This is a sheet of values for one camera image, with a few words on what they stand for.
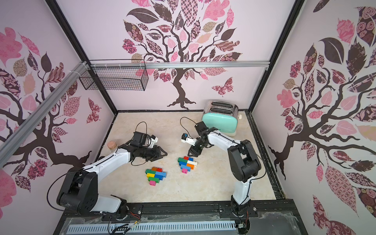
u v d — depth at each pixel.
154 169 0.87
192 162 0.89
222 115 0.96
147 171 0.86
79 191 0.42
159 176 0.84
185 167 0.88
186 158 0.90
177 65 0.94
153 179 0.83
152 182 0.83
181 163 0.88
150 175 0.85
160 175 0.85
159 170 0.87
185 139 0.81
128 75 0.95
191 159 0.90
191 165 0.89
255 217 0.72
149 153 0.75
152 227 0.70
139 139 0.70
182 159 0.90
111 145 0.87
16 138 0.52
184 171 0.86
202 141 0.71
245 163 0.49
